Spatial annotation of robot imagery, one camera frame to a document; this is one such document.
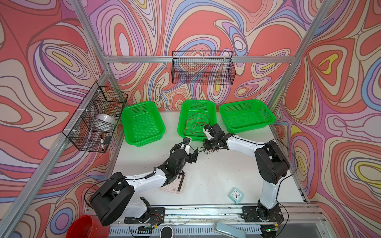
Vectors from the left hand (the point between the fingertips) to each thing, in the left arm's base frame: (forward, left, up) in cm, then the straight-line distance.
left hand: (193, 146), depth 84 cm
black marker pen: (-5, +45, +11) cm, 47 cm away
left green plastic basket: (+30, +40, -14) cm, 52 cm away
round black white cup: (-39, +12, -9) cm, 42 cm away
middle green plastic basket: (+42, +3, -8) cm, 43 cm away
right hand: (+6, -9, -10) cm, 15 cm away
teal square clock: (-23, -23, -13) cm, 35 cm away
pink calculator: (-18, +9, -12) cm, 24 cm away
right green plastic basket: (+36, -42, -12) cm, 57 cm away
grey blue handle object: (-38, -13, -8) cm, 41 cm away
